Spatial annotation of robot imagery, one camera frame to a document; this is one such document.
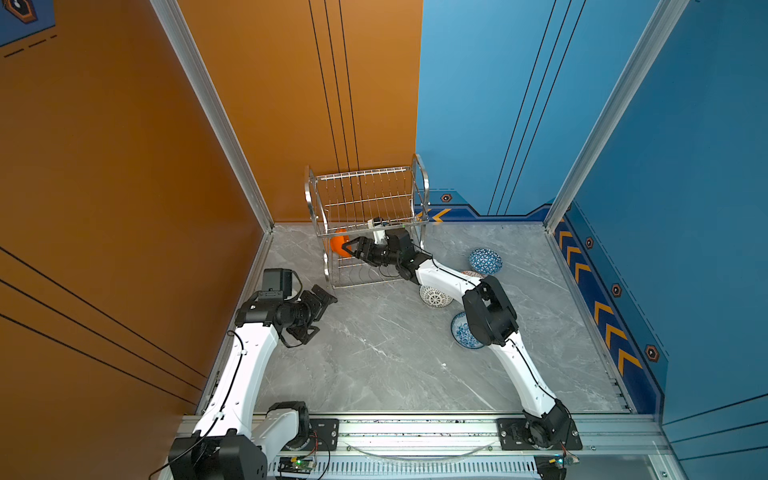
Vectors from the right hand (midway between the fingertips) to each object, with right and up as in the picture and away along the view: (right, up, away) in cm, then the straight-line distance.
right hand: (346, 251), depth 92 cm
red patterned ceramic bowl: (+41, -8, +7) cm, 43 cm away
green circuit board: (-9, -51, -22) cm, 56 cm away
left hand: (-2, -15, -13) cm, 20 cm away
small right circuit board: (+55, -49, -22) cm, 77 cm away
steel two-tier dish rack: (+1, +14, -3) cm, 14 cm away
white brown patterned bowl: (+28, -15, +6) cm, 33 cm away
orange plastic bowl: (-4, +3, +7) cm, 8 cm away
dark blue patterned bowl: (+48, -4, +14) cm, 50 cm away
